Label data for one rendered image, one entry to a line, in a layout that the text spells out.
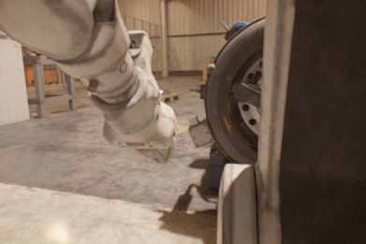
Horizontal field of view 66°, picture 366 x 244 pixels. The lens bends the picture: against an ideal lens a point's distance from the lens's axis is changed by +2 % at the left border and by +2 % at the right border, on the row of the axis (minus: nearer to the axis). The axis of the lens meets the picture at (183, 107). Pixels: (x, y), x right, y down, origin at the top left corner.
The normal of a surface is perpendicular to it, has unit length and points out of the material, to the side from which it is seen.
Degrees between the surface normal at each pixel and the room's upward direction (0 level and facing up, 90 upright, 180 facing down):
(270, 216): 58
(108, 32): 67
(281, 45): 110
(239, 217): 51
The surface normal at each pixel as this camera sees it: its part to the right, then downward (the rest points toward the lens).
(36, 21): -0.07, 0.83
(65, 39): 0.05, 0.93
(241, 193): -0.11, -0.75
